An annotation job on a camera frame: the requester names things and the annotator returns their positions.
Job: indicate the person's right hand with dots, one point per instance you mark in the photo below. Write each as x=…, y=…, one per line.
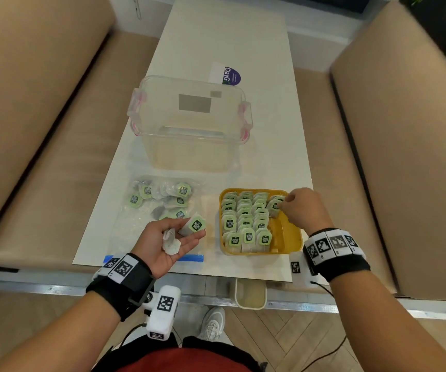
x=308, y=211

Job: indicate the person's left hand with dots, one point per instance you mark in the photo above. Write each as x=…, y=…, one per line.
x=151, y=244

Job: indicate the clear zip bag with tea bags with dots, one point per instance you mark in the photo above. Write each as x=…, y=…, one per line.
x=124, y=232

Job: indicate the yellow tray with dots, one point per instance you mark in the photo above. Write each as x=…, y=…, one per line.
x=289, y=240

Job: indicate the tea bags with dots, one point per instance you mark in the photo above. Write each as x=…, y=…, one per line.
x=194, y=225
x=242, y=228
x=182, y=189

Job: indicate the person's left forearm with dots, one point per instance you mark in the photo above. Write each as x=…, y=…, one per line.
x=48, y=340

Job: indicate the person's black trousers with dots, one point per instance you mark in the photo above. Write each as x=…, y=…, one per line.
x=145, y=342

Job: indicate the person's right white shoe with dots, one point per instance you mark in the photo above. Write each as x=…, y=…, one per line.
x=212, y=324

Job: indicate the person's red shirt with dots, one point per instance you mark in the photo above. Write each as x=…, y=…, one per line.
x=188, y=363

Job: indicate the black left wristband with markers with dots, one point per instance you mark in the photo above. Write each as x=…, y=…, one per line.
x=126, y=284

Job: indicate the black wristband with markers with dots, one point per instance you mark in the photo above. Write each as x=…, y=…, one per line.
x=343, y=263
x=126, y=284

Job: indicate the marker cube on right wrist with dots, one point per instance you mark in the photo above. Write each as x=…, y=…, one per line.
x=298, y=273

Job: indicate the black right wristband with markers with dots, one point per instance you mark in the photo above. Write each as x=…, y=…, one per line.
x=343, y=263

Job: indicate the clear storage box pink latches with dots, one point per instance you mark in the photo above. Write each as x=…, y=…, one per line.
x=192, y=151

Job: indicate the small white bin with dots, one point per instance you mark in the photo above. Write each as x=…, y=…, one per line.
x=251, y=295

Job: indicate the beige bench seat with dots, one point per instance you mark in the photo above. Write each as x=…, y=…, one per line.
x=44, y=131
x=401, y=151

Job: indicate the grey rectangular label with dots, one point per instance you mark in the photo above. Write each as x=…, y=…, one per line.
x=194, y=103

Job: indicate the white and purple sticker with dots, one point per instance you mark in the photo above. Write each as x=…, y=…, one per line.
x=225, y=74

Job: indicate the black planter box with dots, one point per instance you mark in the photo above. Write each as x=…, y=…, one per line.
x=440, y=38

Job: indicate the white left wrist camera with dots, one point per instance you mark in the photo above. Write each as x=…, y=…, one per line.
x=163, y=313

